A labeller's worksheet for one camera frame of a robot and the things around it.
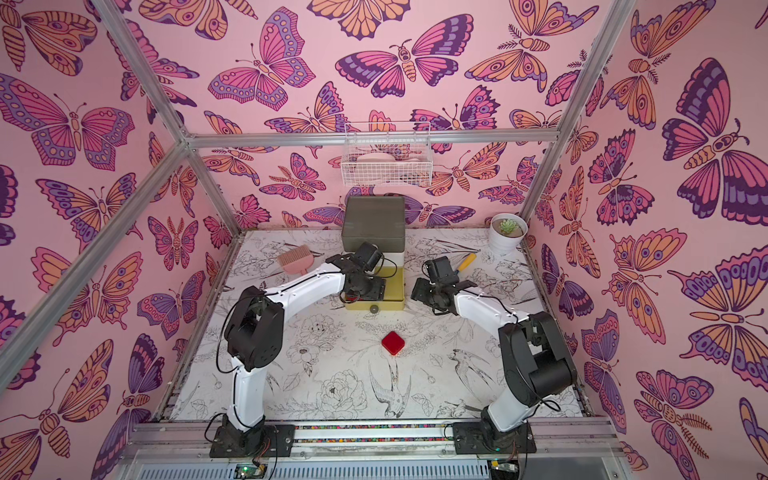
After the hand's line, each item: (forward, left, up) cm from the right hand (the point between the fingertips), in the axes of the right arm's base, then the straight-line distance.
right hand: (414, 293), depth 93 cm
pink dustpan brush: (+17, +42, -6) cm, 46 cm away
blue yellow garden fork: (+18, -20, -6) cm, 28 cm away
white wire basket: (+35, +9, +27) cm, 45 cm away
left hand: (+2, +11, -1) cm, 11 cm away
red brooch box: (-13, +6, -7) cm, 16 cm away
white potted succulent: (+26, -34, +3) cm, 42 cm away
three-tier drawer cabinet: (+31, +12, +2) cm, 33 cm away
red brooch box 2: (-5, +18, +6) cm, 20 cm away
